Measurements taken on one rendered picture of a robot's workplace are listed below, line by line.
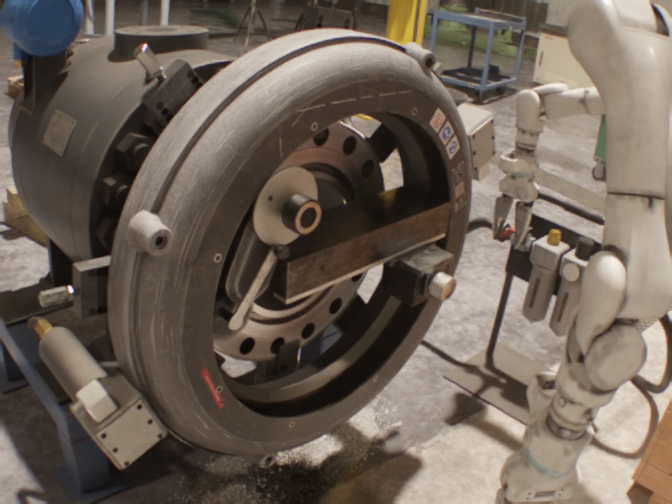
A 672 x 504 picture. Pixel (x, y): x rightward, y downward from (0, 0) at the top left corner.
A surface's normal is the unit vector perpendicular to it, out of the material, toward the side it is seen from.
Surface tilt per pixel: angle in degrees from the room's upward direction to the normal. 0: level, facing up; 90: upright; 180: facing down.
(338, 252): 90
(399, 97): 90
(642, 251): 65
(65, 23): 90
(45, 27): 90
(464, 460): 0
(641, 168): 75
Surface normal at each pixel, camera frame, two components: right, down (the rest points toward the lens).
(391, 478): 0.10, -0.89
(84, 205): -0.68, 0.08
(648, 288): 0.07, 0.07
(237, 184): 0.70, 0.38
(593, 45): -0.96, 0.10
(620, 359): -0.03, 0.51
